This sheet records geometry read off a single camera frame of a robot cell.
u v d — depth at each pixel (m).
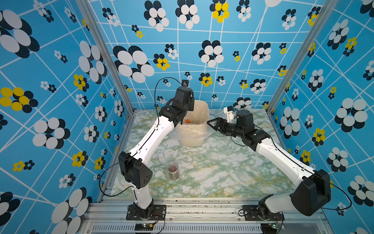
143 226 0.72
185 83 0.64
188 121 0.99
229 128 0.68
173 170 0.80
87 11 0.70
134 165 0.43
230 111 0.71
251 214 0.72
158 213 0.73
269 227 0.70
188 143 1.00
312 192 0.40
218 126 0.68
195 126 0.77
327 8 0.68
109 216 0.74
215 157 0.94
